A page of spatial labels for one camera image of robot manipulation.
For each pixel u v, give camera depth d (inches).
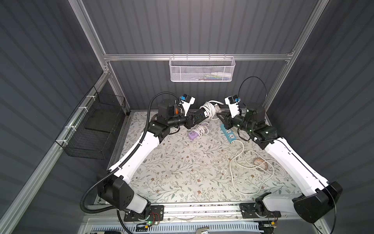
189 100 24.4
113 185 15.7
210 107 26.6
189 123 24.5
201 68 48.5
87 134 27.8
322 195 15.0
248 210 28.9
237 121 24.1
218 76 36.2
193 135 39.0
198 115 26.6
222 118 27.2
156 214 28.4
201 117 26.8
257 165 34.1
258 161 35.9
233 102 23.1
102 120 30.6
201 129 39.9
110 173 16.2
